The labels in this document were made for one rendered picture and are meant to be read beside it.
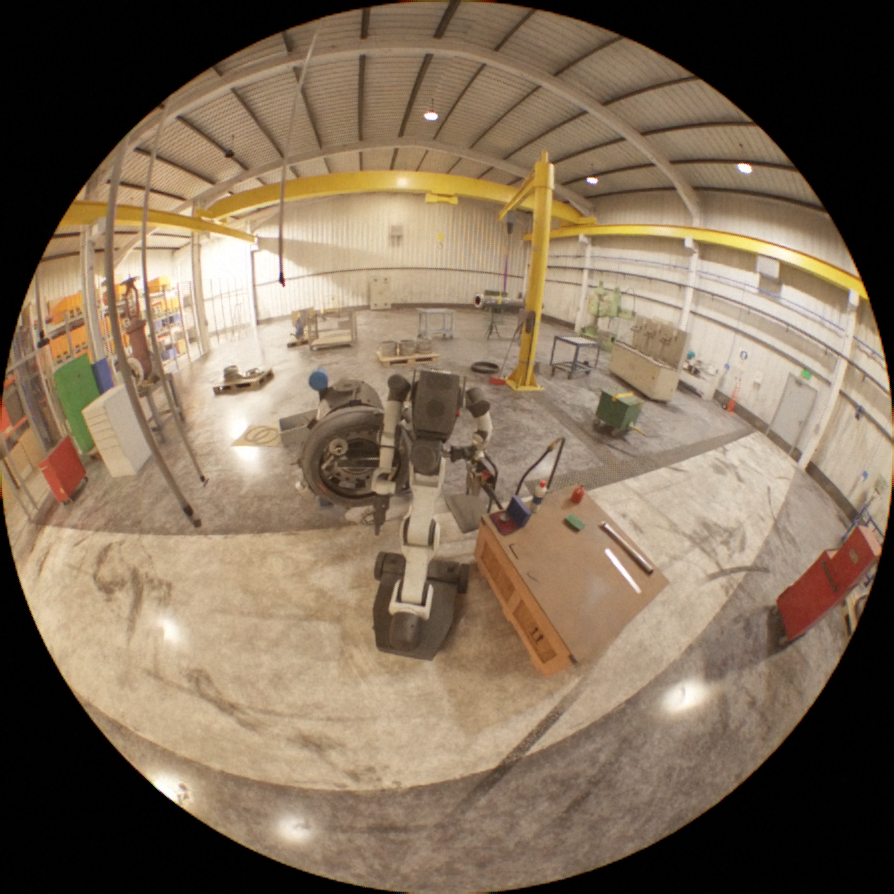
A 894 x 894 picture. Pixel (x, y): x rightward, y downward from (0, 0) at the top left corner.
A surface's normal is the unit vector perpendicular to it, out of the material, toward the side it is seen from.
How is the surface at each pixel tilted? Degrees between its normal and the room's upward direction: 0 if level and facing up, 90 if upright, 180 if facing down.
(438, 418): 60
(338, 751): 0
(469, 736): 0
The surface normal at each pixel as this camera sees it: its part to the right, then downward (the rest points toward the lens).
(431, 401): 0.05, 0.07
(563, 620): 0.04, -0.83
